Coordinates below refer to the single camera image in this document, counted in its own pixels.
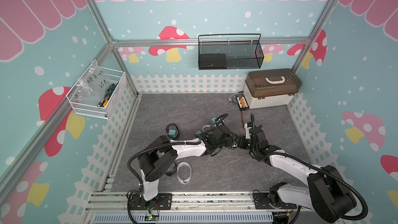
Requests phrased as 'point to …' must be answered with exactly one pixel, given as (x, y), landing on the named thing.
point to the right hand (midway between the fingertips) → (236, 138)
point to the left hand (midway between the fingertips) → (233, 138)
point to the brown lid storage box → (266, 87)
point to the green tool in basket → (109, 91)
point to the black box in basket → (212, 61)
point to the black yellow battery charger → (242, 102)
